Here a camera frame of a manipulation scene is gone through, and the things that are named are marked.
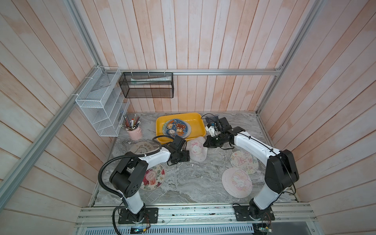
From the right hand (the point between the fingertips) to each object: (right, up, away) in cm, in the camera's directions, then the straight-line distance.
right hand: (203, 144), depth 88 cm
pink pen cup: (-46, +8, +7) cm, 47 cm away
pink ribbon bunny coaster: (+28, -11, +5) cm, 30 cm away
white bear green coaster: (-43, -4, +12) cm, 44 cm away
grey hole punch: (+10, +17, +27) cm, 34 cm away
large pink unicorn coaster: (+19, -22, -4) cm, 29 cm away
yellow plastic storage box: (-3, +15, +28) cm, 32 cm away
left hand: (-11, -10, +4) cm, 16 cm away
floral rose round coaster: (-30, -20, -2) cm, 36 cm away
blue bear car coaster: (-18, +11, +22) cm, 30 cm away
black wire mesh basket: (-39, +42, +17) cm, 59 cm away
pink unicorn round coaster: (-3, -6, +3) cm, 7 cm away
